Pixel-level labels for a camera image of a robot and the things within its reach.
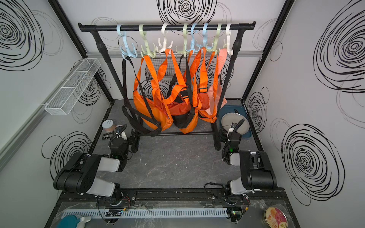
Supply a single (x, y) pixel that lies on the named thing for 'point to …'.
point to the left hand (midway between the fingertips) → (124, 131)
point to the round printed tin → (275, 218)
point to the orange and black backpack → (144, 127)
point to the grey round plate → (228, 118)
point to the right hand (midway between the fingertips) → (230, 130)
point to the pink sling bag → (213, 108)
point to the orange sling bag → (205, 111)
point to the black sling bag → (184, 119)
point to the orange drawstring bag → (192, 125)
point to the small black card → (105, 136)
